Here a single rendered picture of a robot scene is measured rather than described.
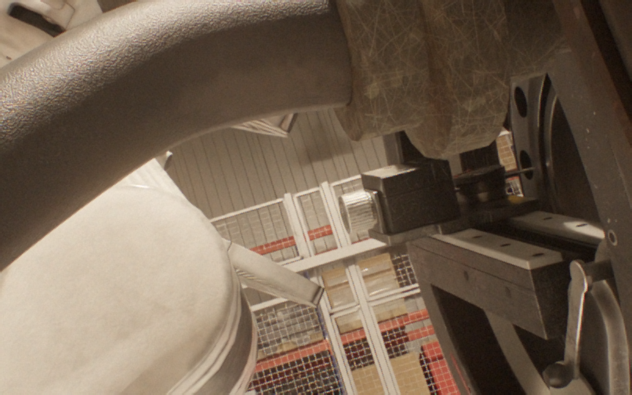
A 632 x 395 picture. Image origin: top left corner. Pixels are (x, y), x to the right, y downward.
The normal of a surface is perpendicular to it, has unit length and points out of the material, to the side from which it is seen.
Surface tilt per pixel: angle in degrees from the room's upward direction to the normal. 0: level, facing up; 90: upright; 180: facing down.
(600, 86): 90
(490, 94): 153
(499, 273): 90
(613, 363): 123
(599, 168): 90
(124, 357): 93
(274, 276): 103
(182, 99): 132
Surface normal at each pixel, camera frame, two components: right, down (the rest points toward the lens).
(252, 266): 0.21, -0.21
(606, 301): -0.62, -0.09
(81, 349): -0.03, -0.31
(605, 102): -0.95, 0.25
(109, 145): 0.65, 0.20
